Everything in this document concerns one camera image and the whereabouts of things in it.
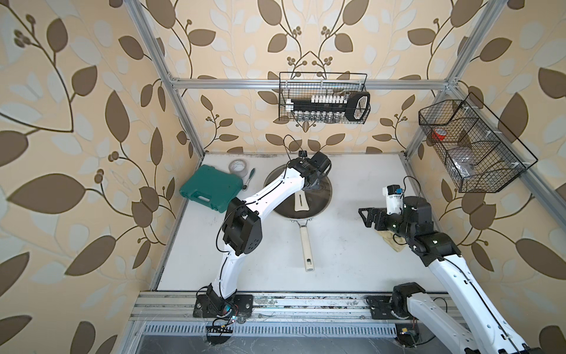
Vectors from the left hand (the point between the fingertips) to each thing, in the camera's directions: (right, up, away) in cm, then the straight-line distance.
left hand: (301, 179), depth 89 cm
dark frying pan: (+1, -21, -8) cm, 22 cm away
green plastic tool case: (-42, -4, +14) cm, 44 cm away
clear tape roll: (-33, +6, +27) cm, 43 cm away
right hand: (+24, -11, -12) cm, 29 cm away
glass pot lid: (+1, -10, -4) cm, 11 cm away
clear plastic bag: (+54, +5, -15) cm, 57 cm away
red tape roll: (+55, +18, -2) cm, 58 cm away
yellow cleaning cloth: (+27, -18, -22) cm, 40 cm away
